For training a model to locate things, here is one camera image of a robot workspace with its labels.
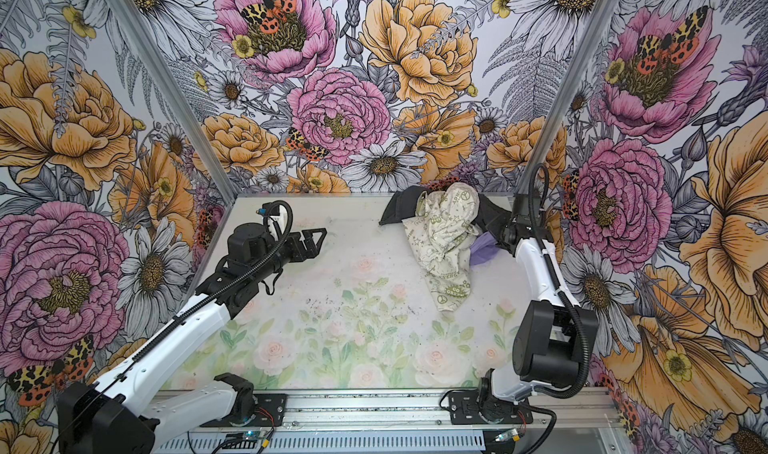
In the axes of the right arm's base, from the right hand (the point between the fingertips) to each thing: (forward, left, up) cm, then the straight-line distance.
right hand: (493, 233), depth 88 cm
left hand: (-7, +50, +7) cm, 51 cm away
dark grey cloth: (+25, +25, -13) cm, 38 cm away
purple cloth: (+1, +1, -9) cm, 9 cm away
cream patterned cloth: (+3, +15, -6) cm, 16 cm away
